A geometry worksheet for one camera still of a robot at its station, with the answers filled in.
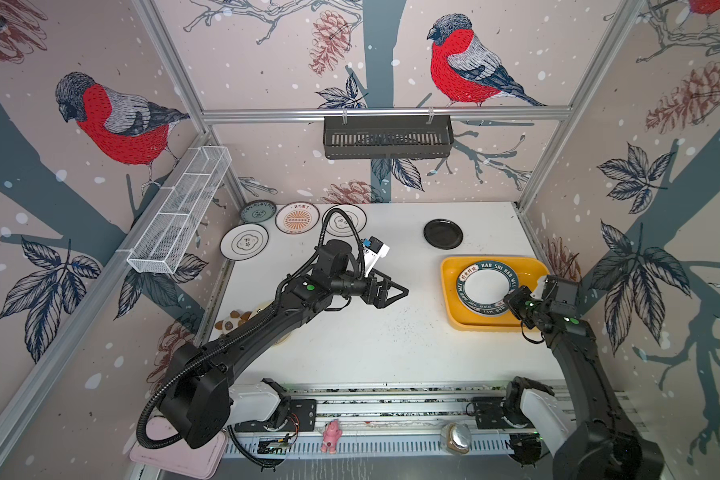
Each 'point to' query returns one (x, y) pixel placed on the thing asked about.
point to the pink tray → (179, 456)
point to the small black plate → (443, 234)
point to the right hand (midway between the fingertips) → (506, 296)
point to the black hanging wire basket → (388, 137)
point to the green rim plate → (481, 287)
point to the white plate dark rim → (243, 241)
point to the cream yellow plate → (283, 339)
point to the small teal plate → (257, 211)
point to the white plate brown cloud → (337, 224)
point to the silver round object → (455, 438)
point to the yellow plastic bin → (529, 270)
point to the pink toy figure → (331, 435)
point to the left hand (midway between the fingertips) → (398, 288)
